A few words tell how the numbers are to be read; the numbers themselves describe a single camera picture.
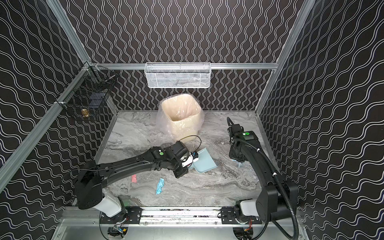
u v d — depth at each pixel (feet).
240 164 2.78
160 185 2.74
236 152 2.18
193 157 2.30
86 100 3.04
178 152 2.04
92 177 1.60
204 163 2.64
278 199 1.31
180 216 2.50
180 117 3.23
